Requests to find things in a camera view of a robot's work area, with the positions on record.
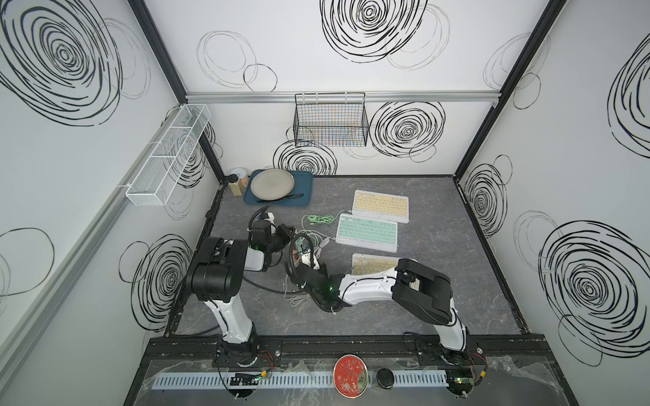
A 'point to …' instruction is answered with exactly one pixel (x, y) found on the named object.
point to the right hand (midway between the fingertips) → (300, 266)
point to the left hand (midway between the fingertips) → (295, 228)
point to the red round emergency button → (350, 375)
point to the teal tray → (304, 184)
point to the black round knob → (385, 378)
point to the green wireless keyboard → (367, 233)
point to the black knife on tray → (287, 197)
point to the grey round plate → (272, 184)
